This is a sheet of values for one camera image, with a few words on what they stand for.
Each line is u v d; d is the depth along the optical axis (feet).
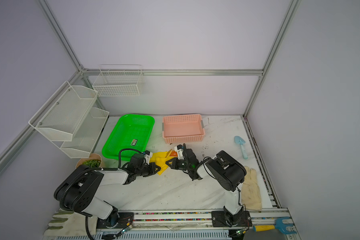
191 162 2.44
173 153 3.18
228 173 1.68
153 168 2.68
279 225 2.36
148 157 2.84
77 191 1.50
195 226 2.39
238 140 3.43
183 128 3.65
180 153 2.82
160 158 3.10
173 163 2.81
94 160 2.77
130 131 3.64
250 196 2.63
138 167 2.45
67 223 2.37
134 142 3.41
